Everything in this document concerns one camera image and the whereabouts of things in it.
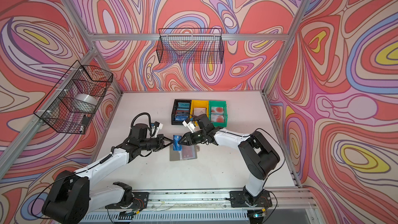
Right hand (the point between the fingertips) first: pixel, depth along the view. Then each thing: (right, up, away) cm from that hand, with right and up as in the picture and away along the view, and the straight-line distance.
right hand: (182, 145), depth 83 cm
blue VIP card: (-3, +2, -1) cm, 3 cm away
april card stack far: (+21, +19, +22) cm, 36 cm away
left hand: (-4, +3, -3) cm, 6 cm away
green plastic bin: (+25, +23, +21) cm, 40 cm away
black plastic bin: (-3, +18, +22) cm, 28 cm away
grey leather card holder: (+3, -5, +5) cm, 7 cm away
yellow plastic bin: (+9, +23, +27) cm, 36 cm away
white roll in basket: (-44, +23, -13) cm, 51 cm away
